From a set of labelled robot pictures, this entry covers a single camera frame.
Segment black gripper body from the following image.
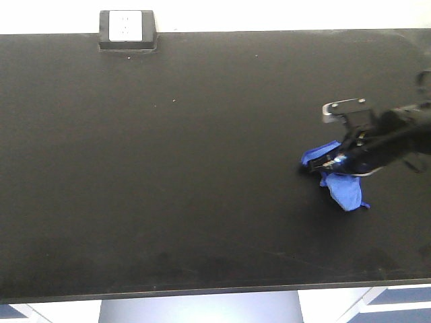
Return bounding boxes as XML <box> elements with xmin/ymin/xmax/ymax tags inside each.
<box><xmin>341</xmin><ymin>107</ymin><xmax>417</xmax><ymax>166</ymax></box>

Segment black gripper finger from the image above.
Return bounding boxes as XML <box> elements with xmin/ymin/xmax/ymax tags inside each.
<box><xmin>307</xmin><ymin>150</ymin><xmax>383</xmax><ymax>178</ymax></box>
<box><xmin>336</xmin><ymin>129</ymin><xmax>363</xmax><ymax>151</ymax></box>

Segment blue microfibre cloth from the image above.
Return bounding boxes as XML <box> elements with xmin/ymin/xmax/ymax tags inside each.
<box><xmin>300</xmin><ymin>140</ymin><xmax>372</xmax><ymax>213</ymax></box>

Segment black-topped bench blue cabinet doors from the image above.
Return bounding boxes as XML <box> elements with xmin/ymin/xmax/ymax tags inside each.
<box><xmin>0</xmin><ymin>278</ymin><xmax>431</xmax><ymax>323</ymax></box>

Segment black socket box white plate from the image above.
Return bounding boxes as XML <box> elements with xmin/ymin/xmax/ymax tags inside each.
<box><xmin>98</xmin><ymin>9</ymin><xmax>160</xmax><ymax>52</ymax></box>

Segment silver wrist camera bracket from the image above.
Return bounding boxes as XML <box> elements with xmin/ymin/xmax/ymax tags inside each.
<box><xmin>322</xmin><ymin>98</ymin><xmax>368</xmax><ymax>124</ymax></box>

